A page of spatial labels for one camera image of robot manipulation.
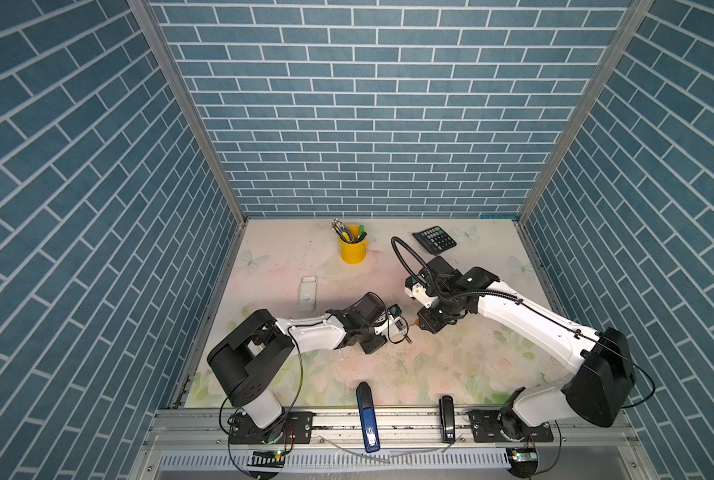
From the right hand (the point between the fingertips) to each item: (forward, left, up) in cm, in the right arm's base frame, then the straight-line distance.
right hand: (420, 320), depth 80 cm
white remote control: (+12, +36, -11) cm, 39 cm away
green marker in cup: (+32, +19, 0) cm, 38 cm away
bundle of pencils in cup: (+28, +26, +5) cm, 38 cm away
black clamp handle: (-21, -7, -9) cm, 24 cm away
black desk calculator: (+39, -8, -10) cm, 41 cm away
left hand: (0, +11, -12) cm, 16 cm away
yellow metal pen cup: (+28, +23, -8) cm, 37 cm away
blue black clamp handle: (-27, +11, -8) cm, 30 cm away
